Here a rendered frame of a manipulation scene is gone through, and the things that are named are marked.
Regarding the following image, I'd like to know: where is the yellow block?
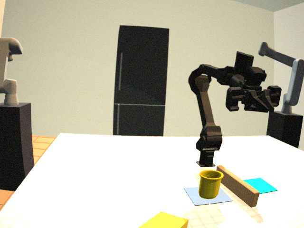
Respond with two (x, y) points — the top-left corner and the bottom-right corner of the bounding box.
(139, 211), (189, 228)

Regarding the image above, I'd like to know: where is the brown wooden plank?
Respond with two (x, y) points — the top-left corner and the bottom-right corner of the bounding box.
(216, 165), (260, 208)

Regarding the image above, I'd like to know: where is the yellow cup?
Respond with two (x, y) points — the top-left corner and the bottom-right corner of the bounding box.
(199, 170), (224, 199)

